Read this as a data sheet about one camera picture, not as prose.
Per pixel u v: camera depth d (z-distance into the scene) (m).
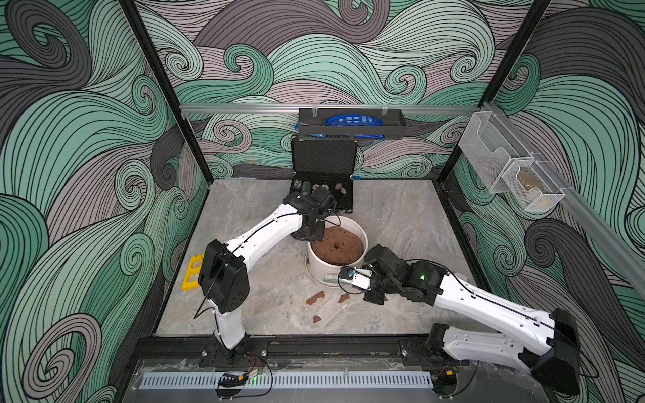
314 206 0.60
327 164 1.14
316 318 0.80
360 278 0.61
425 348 0.66
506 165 0.72
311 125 0.92
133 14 0.71
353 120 0.92
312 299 0.83
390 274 0.54
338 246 0.85
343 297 0.83
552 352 0.39
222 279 0.46
